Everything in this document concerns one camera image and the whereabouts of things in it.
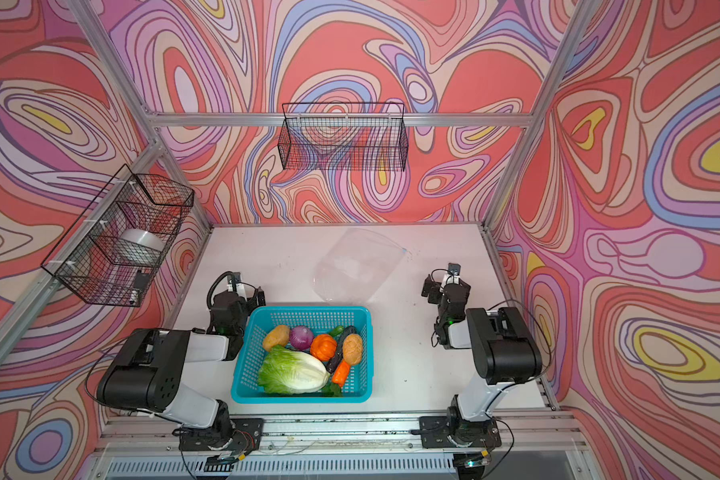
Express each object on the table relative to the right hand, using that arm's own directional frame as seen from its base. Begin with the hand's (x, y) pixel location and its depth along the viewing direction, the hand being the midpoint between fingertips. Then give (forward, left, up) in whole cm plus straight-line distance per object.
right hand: (444, 282), depth 96 cm
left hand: (-1, +63, +3) cm, 64 cm away
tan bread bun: (-22, +30, +2) cm, 38 cm away
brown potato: (-17, +51, +1) cm, 54 cm away
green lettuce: (-28, +46, +4) cm, 55 cm away
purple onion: (-18, +45, +1) cm, 48 cm away
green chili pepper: (-15, +35, -3) cm, 38 cm away
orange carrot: (-27, +34, -2) cm, 43 cm away
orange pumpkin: (-21, +38, +1) cm, 44 cm away
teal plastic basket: (-31, +29, -5) cm, 43 cm away
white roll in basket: (-2, +81, +28) cm, 86 cm away
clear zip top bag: (+12, +29, -6) cm, 32 cm away
